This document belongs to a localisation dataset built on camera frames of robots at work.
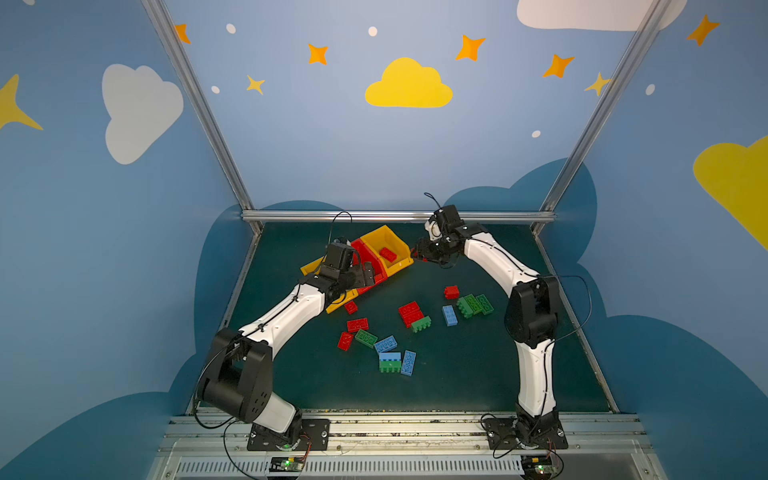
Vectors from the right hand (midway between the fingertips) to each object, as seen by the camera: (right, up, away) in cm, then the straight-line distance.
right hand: (422, 252), depth 96 cm
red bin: (-21, -1, +13) cm, 24 cm away
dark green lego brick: (-18, -27, -6) cm, 32 cm away
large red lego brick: (-4, -20, 0) cm, 20 cm away
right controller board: (+25, -52, -24) cm, 63 cm away
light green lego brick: (+18, -17, +2) cm, 24 cm away
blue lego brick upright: (+9, -21, 0) cm, 23 cm away
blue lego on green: (-10, -31, -10) cm, 34 cm away
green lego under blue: (-11, -33, -13) cm, 37 cm away
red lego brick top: (-10, -1, +15) cm, 18 cm away
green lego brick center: (-1, -23, -3) cm, 23 cm away
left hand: (-18, -6, -7) cm, 20 cm away
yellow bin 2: (-12, +6, +19) cm, 23 cm away
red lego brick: (-21, -23, -3) cm, 31 cm away
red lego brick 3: (+11, -14, +5) cm, 18 cm away
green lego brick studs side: (+14, -18, 0) cm, 23 cm away
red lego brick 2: (-24, -28, -6) cm, 37 cm away
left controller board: (-36, -51, -25) cm, 67 cm away
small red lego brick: (-23, -18, 0) cm, 29 cm away
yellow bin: (-25, -15, +1) cm, 29 cm away
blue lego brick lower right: (-5, -32, -12) cm, 34 cm away
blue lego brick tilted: (-12, -28, -7) cm, 31 cm away
